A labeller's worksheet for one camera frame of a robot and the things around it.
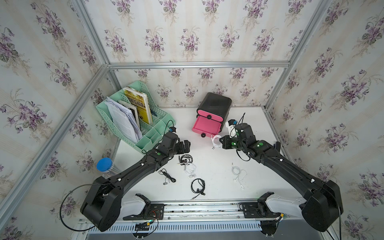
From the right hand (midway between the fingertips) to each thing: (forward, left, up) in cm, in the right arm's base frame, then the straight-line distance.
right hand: (221, 140), depth 80 cm
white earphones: (-1, +4, -3) cm, 5 cm away
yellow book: (+25, +50, +7) cm, 56 cm away
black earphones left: (-12, +33, -16) cm, 39 cm away
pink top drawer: (+20, +5, -2) cm, 21 cm away
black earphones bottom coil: (-18, +10, -17) cm, 26 cm away
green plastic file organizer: (+21, +38, -10) cm, 45 cm away
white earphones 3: (-12, -13, -18) cm, 25 cm away
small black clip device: (+5, -39, -14) cm, 41 cm away
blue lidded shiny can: (-16, +58, +2) cm, 60 cm away
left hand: (-1, +20, -5) cm, 20 cm away
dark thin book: (+19, +53, +3) cm, 56 cm away
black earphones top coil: (-4, +20, -16) cm, 26 cm away
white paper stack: (+6, +52, +10) cm, 54 cm away
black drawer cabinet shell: (+29, +1, -1) cm, 29 cm away
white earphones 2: (-10, +17, -18) cm, 26 cm away
